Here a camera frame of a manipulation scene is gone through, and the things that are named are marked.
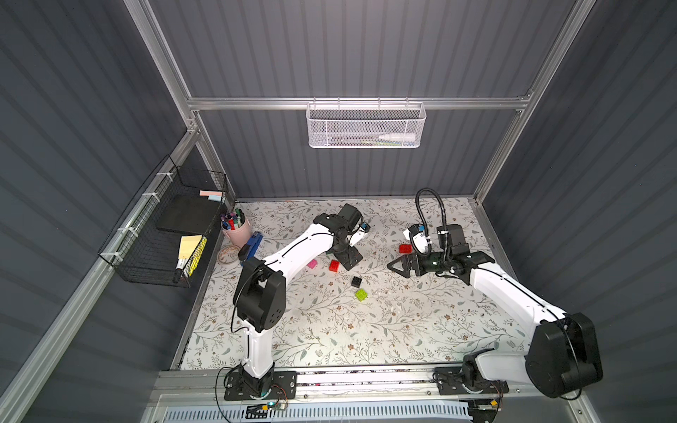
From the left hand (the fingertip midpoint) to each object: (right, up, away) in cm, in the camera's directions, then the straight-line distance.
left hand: (342, 252), depth 89 cm
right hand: (+18, -3, -8) cm, 20 cm away
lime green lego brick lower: (+7, -15, +1) cm, 16 cm away
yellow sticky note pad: (-37, +3, -26) cm, 45 cm away
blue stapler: (-36, 0, +13) cm, 38 cm away
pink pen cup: (-39, +8, +7) cm, 41 cm away
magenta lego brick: (-11, -5, +9) cm, 16 cm away
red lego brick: (-3, -6, +8) cm, 10 cm away
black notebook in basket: (-46, +13, -12) cm, 49 cm away
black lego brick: (+5, -11, +5) cm, 13 cm away
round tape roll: (-45, -2, +13) cm, 47 cm away
